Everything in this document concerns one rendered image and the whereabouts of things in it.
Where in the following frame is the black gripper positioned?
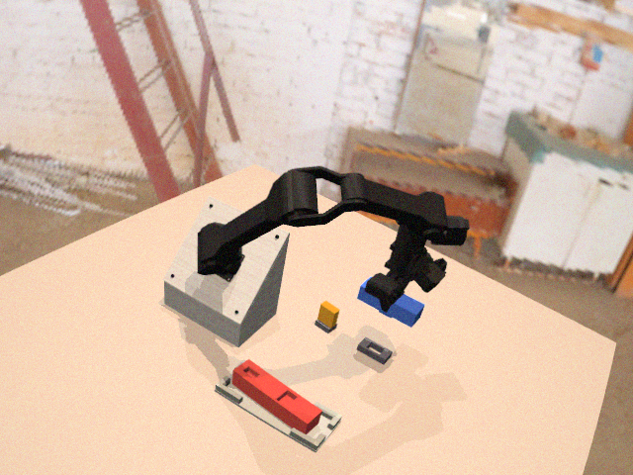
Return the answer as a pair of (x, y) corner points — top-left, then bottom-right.
(365, 240), (426, 313)

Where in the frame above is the yellow rectangular block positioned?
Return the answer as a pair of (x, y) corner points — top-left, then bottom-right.
(317, 301), (340, 328)

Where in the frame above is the red rectangular block with slot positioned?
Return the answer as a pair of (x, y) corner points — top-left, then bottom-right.
(232, 359), (322, 434)

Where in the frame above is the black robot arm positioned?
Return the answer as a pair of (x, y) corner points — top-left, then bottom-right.
(198, 166), (469, 293)

